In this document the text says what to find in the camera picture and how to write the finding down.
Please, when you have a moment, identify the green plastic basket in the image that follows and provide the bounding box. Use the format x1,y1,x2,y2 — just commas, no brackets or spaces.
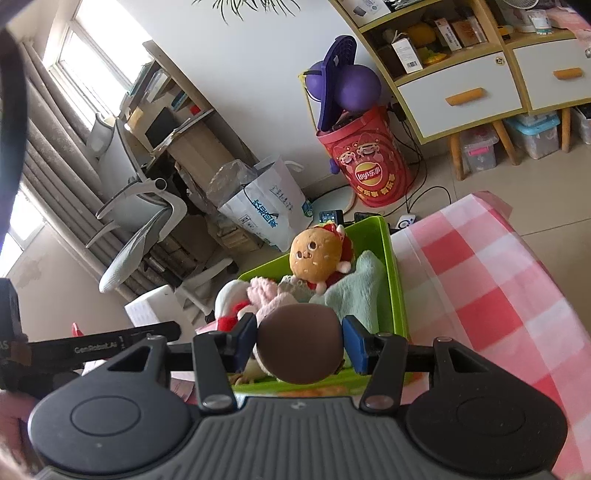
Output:
233,216,408,397

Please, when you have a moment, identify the santa plush toy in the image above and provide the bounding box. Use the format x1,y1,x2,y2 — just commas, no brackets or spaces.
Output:
213,279,257,332

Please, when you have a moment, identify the grey office chair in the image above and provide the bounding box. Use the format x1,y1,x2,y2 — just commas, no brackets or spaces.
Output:
86,115,187,293

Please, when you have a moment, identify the red snack bucket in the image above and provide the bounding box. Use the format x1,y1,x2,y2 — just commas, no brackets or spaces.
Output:
317,106,412,208

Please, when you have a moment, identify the wooden desk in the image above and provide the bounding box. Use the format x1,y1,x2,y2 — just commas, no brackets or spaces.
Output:
119,40,256,189

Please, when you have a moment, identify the purple bounce ball toy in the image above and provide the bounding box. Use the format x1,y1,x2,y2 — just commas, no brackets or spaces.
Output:
301,35,382,132

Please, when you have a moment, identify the white paper shopping bag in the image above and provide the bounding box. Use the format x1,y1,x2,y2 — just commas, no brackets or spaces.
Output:
218,156,314,252

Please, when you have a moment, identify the clear storage box pink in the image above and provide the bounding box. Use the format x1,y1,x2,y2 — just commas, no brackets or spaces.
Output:
460,125,499,173

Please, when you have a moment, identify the person's left hand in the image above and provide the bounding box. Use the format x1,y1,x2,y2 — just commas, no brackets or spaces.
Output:
1,390,37,473

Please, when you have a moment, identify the brown round soft pad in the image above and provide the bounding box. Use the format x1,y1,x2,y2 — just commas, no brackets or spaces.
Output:
256,303,344,385

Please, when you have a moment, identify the clear storage box blue lid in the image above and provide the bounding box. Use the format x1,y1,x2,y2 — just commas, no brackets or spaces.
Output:
504,112,561,160

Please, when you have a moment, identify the red white checkered tablecloth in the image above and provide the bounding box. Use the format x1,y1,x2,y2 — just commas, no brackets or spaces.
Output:
390,192,590,479

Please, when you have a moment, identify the pink bunny plush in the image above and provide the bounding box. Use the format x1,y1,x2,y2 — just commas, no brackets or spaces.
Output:
246,277,297,324

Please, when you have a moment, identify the white yellow drawer cabinet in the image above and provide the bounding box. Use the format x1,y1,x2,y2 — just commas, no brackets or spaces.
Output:
332,1,590,180

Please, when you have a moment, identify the hamburger plush toy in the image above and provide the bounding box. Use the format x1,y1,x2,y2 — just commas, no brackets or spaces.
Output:
290,222,353,295

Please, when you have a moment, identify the white sponge block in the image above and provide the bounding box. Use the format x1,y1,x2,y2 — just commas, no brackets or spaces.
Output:
124,285,191,328

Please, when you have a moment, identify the light green towel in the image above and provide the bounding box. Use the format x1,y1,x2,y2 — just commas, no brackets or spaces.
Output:
310,250,387,334

